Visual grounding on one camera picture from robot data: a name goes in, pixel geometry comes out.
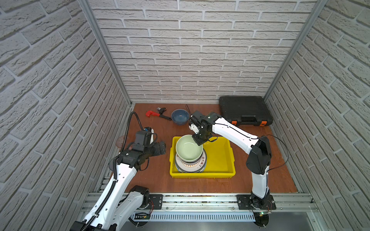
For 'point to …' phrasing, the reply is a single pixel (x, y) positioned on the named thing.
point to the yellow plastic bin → (220, 160)
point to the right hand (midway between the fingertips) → (198, 141)
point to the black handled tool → (161, 110)
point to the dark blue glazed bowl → (179, 116)
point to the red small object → (149, 112)
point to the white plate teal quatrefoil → (190, 172)
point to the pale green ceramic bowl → (188, 149)
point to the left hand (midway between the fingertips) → (158, 144)
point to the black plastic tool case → (245, 110)
